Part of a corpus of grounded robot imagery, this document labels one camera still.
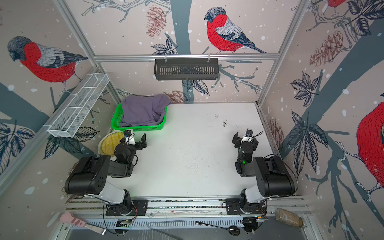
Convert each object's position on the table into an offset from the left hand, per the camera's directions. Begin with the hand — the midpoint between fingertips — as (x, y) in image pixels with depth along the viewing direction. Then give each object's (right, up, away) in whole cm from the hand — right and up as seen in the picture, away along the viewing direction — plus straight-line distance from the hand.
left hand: (139, 131), depth 91 cm
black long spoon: (+52, -43, -24) cm, 72 cm away
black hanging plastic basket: (+28, +44, +16) cm, 54 cm away
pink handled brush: (-25, -38, -22) cm, 51 cm away
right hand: (+66, -1, 0) cm, 66 cm away
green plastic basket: (-23, +5, +16) cm, 28 cm away
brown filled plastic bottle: (+76, -36, -23) cm, 87 cm away
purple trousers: (-3, +14, +16) cm, 21 cm away
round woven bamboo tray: (-23, -9, +6) cm, 26 cm away
